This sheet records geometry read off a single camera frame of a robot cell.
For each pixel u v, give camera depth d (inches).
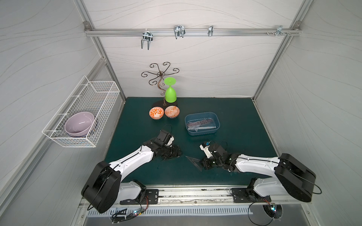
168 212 25.1
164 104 45.0
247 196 26.1
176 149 29.6
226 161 25.6
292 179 16.7
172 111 43.6
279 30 30.1
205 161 29.3
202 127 39.8
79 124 24.5
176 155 28.8
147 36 30.8
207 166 28.9
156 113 42.7
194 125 39.8
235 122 41.1
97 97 30.9
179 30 30.1
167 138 27.1
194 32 30.7
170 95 36.2
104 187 16.1
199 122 41.1
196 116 41.2
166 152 28.2
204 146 30.8
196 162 33.7
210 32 30.8
